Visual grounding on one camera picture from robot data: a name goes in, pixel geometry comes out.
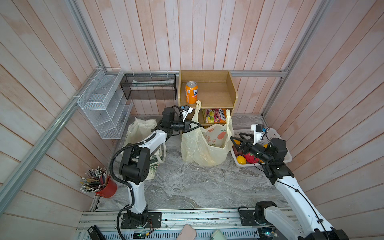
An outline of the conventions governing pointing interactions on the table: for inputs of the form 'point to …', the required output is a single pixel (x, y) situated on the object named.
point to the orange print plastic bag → (209, 145)
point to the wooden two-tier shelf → (215, 90)
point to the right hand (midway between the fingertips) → (235, 136)
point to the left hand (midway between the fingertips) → (200, 127)
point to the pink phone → (187, 233)
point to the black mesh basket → (149, 86)
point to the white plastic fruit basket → (240, 157)
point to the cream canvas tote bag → (137, 131)
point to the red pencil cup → (97, 181)
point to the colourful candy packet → (212, 115)
